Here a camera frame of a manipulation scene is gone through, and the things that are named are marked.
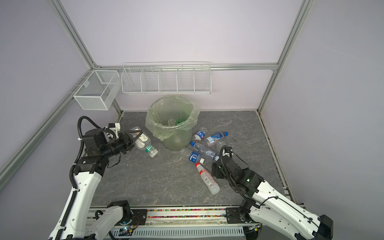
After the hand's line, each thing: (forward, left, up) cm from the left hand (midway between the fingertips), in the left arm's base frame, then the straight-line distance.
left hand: (142, 136), depth 70 cm
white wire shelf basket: (+47, -9, +1) cm, 48 cm away
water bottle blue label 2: (+8, -40, -26) cm, 48 cm away
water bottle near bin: (+16, -29, -24) cm, 41 cm away
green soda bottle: (+22, -15, -15) cm, 30 cm away
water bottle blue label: (-1, -25, -24) cm, 34 cm away
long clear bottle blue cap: (+5, -30, -25) cm, 39 cm away
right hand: (-11, -37, -15) cm, 41 cm away
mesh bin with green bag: (+28, -10, -21) cm, 37 cm away
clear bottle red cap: (-14, -32, -24) cm, 42 cm away
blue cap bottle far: (+12, -39, -23) cm, 47 cm away
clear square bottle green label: (-3, -1, -1) cm, 3 cm away
